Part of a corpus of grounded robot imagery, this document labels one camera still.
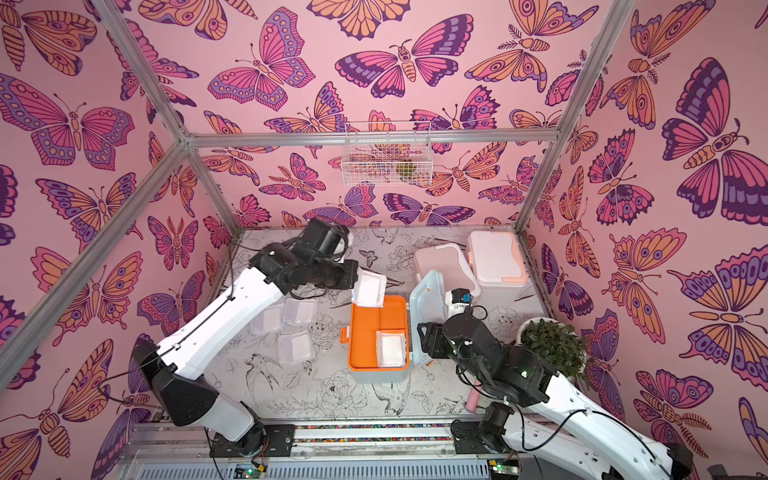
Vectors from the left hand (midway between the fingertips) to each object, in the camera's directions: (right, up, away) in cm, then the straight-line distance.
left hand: (363, 276), depth 74 cm
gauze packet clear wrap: (+1, -4, +3) cm, 5 cm away
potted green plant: (+46, -16, -5) cm, 49 cm away
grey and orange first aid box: (+17, -9, +10) cm, 22 cm away
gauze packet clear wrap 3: (-22, -23, +16) cm, 36 cm away
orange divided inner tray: (0, -14, +11) cm, 18 cm away
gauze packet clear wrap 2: (+7, -20, +4) cm, 21 cm away
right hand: (+15, -11, -5) cm, 20 cm away
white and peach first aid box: (+41, +2, +18) cm, 45 cm away
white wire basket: (+6, +38, +22) cm, 44 cm away
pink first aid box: (+25, +4, +18) cm, 31 cm away
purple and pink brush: (+28, -33, +4) cm, 44 cm away
